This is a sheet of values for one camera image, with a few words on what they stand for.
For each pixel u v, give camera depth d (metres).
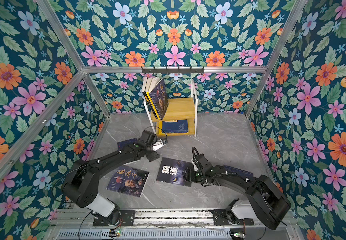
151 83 0.80
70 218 0.75
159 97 0.84
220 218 0.73
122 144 1.03
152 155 0.82
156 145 0.79
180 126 1.04
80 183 0.45
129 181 0.84
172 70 0.93
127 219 0.73
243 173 0.91
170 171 0.88
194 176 0.76
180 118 0.91
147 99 0.78
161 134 1.02
